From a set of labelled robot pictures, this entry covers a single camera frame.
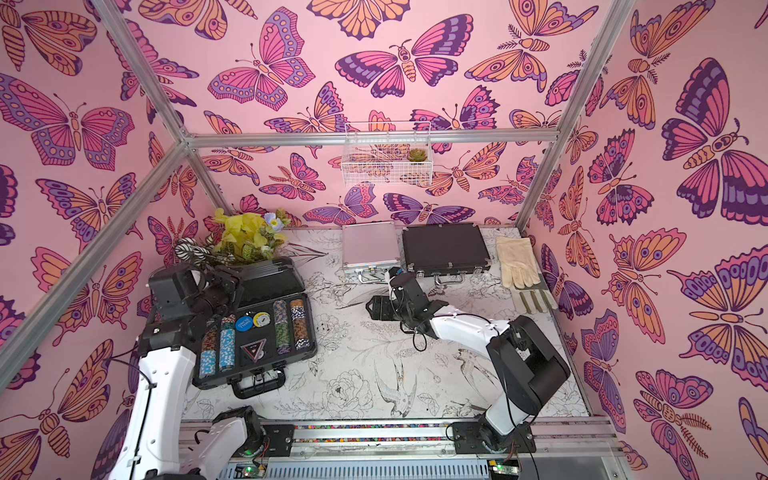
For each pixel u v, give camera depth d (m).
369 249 1.10
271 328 0.88
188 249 0.83
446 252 1.11
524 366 0.45
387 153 0.96
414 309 0.68
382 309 0.78
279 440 0.74
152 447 0.39
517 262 1.07
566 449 0.75
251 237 0.85
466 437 0.74
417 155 0.93
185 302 0.53
